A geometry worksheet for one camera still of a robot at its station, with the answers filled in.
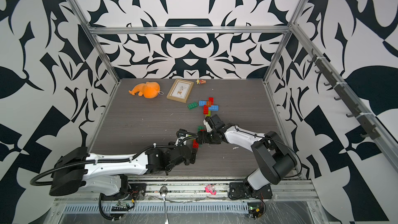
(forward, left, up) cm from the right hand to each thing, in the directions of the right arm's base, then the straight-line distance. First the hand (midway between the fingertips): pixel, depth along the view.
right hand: (201, 137), depth 89 cm
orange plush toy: (+31, +35, +6) cm, 47 cm away
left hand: (-7, +6, +8) cm, 12 cm away
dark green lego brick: (+23, +5, -1) cm, 24 cm away
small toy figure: (+44, 0, 0) cm, 44 cm away
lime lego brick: (+16, -5, -1) cm, 17 cm away
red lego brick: (-5, +3, +2) cm, 6 cm away
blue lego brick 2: (+20, -8, 0) cm, 21 cm away
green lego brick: (+7, 0, -1) cm, 7 cm away
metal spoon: (-26, +18, -2) cm, 32 cm away
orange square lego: (+22, -5, +2) cm, 23 cm away
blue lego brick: (+24, -1, +1) cm, 24 cm away
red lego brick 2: (+27, -7, +1) cm, 27 cm away
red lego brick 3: (+20, -3, -2) cm, 20 cm away
